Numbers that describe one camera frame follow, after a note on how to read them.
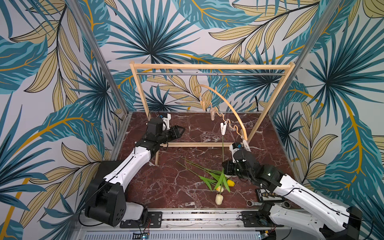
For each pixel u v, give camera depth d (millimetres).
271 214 617
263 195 804
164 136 688
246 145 606
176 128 725
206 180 861
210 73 975
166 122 736
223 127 688
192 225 731
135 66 534
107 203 404
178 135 730
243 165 534
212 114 746
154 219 736
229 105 577
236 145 663
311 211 441
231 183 845
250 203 792
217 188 864
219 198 703
